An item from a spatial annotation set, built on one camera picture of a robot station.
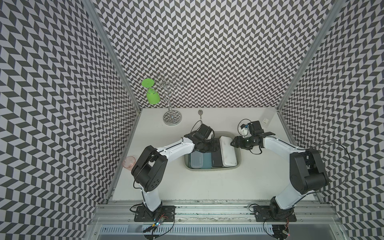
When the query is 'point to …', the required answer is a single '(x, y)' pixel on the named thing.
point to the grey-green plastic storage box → (237, 151)
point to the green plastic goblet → (152, 95)
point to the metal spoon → (200, 112)
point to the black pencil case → (216, 159)
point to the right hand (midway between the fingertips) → (234, 146)
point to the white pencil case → (228, 154)
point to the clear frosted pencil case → (196, 159)
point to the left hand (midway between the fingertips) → (216, 149)
